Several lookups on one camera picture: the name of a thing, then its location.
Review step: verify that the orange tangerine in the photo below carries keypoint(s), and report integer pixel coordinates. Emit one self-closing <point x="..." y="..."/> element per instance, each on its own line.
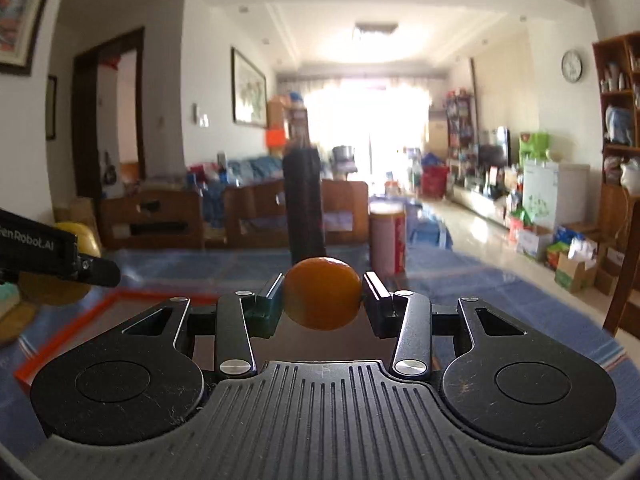
<point x="322" y="293"/>

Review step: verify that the pink cylindrical canister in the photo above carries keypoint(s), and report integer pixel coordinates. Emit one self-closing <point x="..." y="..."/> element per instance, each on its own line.
<point x="388" y="232"/>

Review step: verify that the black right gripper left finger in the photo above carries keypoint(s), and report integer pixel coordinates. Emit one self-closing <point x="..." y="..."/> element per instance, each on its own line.
<point x="240" y="317"/>

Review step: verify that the wooden chair right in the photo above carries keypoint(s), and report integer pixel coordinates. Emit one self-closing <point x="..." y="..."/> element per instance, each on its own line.
<point x="623" y="314"/>

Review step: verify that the wooden bookshelf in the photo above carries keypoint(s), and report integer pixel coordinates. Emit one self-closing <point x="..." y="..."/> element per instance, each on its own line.
<point x="617" y="64"/>

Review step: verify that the wooden chair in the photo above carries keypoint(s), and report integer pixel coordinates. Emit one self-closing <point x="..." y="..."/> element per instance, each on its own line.
<point x="623" y="314"/>
<point x="263" y="215"/>
<point x="156" y="219"/>

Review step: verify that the ceiling lamp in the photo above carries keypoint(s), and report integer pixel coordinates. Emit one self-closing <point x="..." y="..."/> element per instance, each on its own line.
<point x="376" y="28"/>

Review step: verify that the white small fridge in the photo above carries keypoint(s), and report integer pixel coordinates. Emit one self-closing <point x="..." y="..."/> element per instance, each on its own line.
<point x="555" y="193"/>

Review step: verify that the framed picture near left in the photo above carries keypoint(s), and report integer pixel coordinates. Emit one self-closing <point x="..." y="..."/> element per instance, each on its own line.
<point x="19" y="29"/>

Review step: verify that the dark brown door frame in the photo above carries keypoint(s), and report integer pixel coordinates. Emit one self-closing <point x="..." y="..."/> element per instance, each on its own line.
<point x="107" y="128"/>

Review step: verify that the framed painting far wall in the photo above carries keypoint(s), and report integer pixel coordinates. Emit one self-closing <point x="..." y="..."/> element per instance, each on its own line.
<point x="249" y="91"/>

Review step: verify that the black thermos bottle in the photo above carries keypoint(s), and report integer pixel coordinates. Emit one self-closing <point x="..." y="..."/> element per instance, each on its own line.
<point x="303" y="203"/>

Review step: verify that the orange cardboard box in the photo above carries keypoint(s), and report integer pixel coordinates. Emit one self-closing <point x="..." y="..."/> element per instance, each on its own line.
<point x="26" y="373"/>

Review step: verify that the wooden chair left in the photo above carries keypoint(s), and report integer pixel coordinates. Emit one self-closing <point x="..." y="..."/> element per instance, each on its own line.
<point x="156" y="219"/>

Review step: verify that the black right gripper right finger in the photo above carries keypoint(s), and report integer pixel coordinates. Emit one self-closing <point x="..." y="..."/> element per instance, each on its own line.
<point x="406" y="316"/>

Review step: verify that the wooden chair middle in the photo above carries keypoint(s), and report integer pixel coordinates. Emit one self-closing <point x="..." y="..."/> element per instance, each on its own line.
<point x="263" y="215"/>

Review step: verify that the yellow fruit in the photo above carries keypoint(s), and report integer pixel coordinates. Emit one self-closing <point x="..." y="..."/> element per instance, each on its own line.
<point x="45" y="275"/>

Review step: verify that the round wall clock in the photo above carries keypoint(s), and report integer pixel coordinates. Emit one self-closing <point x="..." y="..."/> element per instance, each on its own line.
<point x="571" y="66"/>

